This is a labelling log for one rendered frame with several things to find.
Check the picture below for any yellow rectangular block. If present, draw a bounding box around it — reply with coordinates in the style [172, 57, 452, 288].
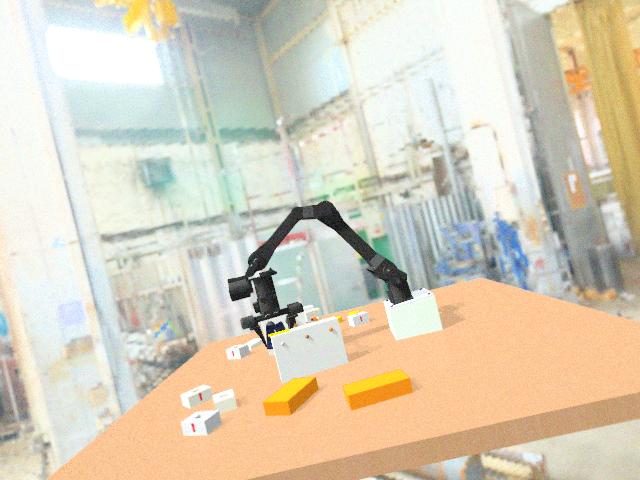
[343, 369, 413, 410]
[263, 377, 319, 415]

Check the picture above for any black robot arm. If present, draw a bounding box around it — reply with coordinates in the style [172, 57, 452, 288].
[227, 201, 414, 305]

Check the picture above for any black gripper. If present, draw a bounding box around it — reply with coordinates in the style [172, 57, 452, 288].
[240, 290, 304, 347]

